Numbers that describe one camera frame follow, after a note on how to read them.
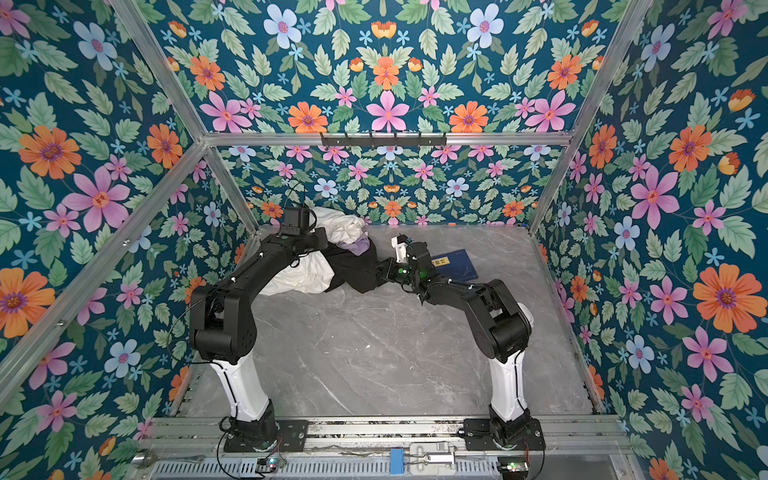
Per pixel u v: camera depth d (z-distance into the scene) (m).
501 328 0.55
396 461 0.70
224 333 0.51
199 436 0.75
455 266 1.08
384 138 0.94
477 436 0.73
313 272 0.99
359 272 0.95
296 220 0.74
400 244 0.88
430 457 0.68
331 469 0.77
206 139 0.93
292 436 0.74
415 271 0.77
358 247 1.06
